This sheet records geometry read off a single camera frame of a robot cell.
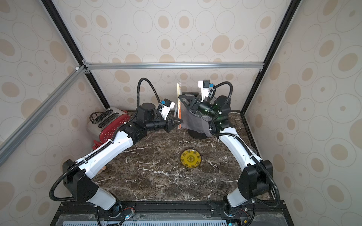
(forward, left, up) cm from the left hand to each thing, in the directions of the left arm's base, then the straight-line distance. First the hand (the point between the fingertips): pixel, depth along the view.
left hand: (185, 121), depth 68 cm
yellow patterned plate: (-3, -4, -34) cm, 34 cm away
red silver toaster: (+11, +52, -18) cm, 56 cm away
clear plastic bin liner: (+13, -3, -14) cm, 19 cm away
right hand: (+6, -1, +10) cm, 12 cm away
